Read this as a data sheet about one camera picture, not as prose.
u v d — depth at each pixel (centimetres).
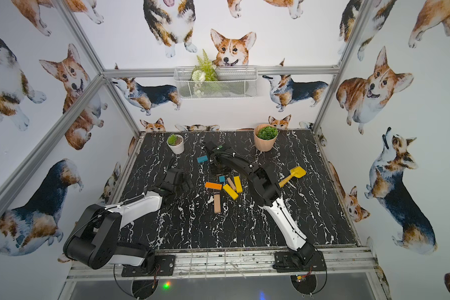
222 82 91
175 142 105
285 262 73
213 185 97
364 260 77
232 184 96
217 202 90
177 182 73
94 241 43
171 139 105
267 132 105
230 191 94
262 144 106
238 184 97
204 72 82
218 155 73
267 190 63
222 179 98
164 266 74
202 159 107
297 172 100
